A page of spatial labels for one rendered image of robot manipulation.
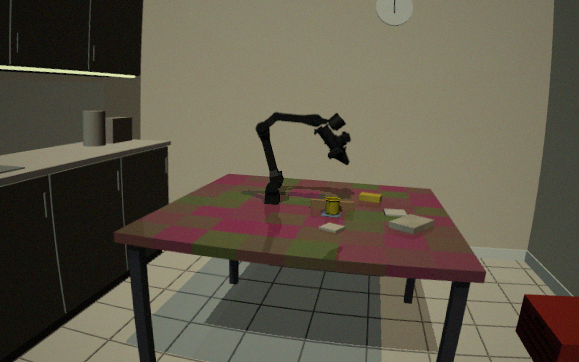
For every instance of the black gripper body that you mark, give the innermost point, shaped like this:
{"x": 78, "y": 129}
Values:
{"x": 335, "y": 149}

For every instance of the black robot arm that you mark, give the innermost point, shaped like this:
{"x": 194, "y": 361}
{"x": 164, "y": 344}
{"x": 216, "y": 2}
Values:
{"x": 272, "y": 195}

